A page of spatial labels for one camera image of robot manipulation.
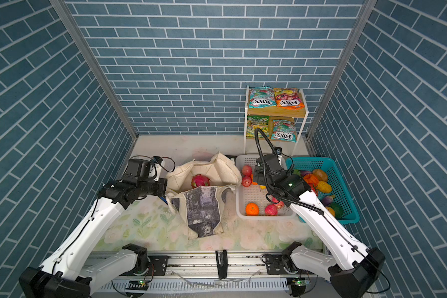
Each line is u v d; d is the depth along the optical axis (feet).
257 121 3.37
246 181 3.07
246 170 3.23
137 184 1.85
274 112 2.86
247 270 2.42
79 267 1.35
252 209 2.76
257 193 3.07
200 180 2.96
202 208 2.44
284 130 3.23
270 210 2.73
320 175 3.13
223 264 2.38
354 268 1.23
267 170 1.73
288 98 2.92
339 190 2.90
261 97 2.91
